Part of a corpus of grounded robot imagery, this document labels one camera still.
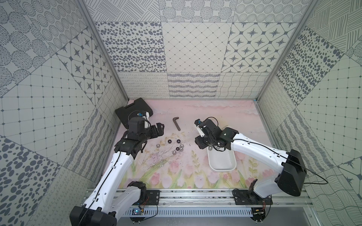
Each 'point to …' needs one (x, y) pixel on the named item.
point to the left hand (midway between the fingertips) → (156, 124)
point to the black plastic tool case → (140, 106)
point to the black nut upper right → (178, 141)
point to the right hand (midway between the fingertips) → (200, 140)
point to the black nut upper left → (169, 141)
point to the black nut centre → (178, 148)
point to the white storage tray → (219, 160)
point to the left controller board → (137, 211)
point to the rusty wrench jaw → (176, 123)
